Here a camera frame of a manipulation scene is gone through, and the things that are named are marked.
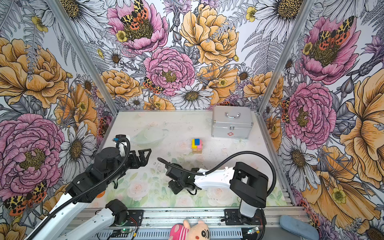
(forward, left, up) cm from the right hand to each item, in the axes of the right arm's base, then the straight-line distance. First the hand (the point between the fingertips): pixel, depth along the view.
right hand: (175, 189), depth 81 cm
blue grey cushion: (-18, -56, 0) cm, 59 cm away
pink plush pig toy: (-19, -12, +5) cm, 23 cm away
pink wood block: (+24, -14, +4) cm, 28 cm away
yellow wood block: (+24, -10, +4) cm, 26 cm away
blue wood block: (+26, -12, +6) cm, 29 cm away
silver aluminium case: (+37, -35, +11) cm, 52 cm away
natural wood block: (+22, -11, +1) cm, 25 cm away
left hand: (+8, +13, +22) cm, 27 cm away
